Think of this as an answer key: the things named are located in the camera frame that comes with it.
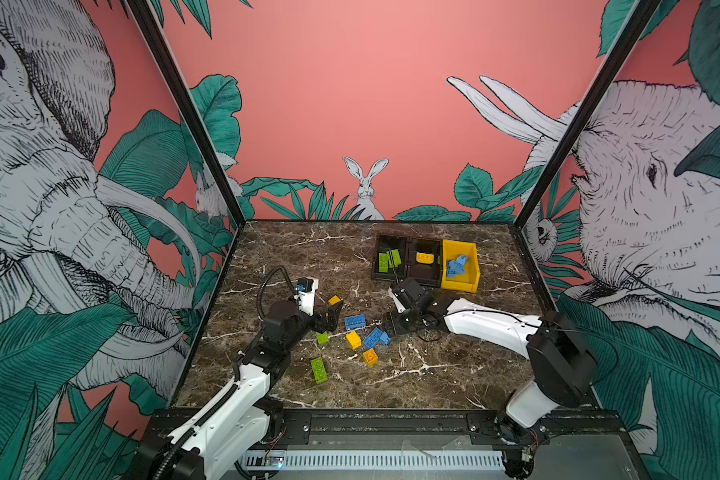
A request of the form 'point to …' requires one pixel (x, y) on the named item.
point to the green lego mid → (322, 338)
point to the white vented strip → (474, 460)
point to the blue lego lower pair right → (384, 338)
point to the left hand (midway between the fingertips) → (330, 294)
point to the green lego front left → (319, 370)
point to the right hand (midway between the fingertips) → (388, 323)
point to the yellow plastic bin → (467, 282)
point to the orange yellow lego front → (370, 357)
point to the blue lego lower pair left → (373, 338)
